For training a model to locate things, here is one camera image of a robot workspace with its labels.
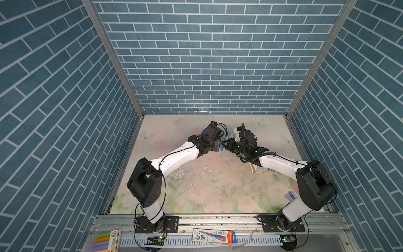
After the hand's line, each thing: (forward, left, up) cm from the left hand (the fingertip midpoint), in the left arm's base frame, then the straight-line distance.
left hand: (219, 143), depth 86 cm
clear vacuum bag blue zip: (-7, +8, +19) cm, 22 cm away
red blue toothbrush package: (-41, +4, -13) cm, 44 cm away
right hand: (+1, -2, -1) cm, 3 cm away
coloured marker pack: (-43, +50, -14) cm, 67 cm away
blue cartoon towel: (+3, -6, +3) cm, 8 cm away
